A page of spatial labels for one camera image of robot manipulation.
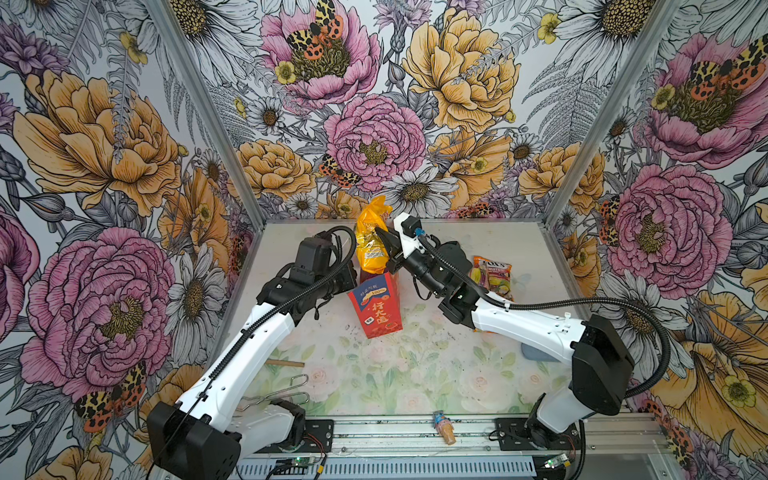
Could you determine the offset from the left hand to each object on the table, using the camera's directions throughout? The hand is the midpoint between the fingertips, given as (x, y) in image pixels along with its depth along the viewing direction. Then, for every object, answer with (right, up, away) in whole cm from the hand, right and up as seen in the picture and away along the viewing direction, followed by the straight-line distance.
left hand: (355, 282), depth 77 cm
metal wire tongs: (-17, -28, +7) cm, 33 cm away
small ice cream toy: (+22, -34, -4) cm, 41 cm away
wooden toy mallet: (-21, -24, +9) cm, 33 cm away
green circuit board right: (+48, -41, -5) cm, 63 cm away
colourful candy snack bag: (+43, -1, +25) cm, 50 cm away
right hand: (+6, +12, -7) cm, 15 cm away
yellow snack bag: (+5, +9, -9) cm, 13 cm away
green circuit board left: (-14, -43, -4) cm, 46 cm away
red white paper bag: (+6, -6, +3) cm, 9 cm away
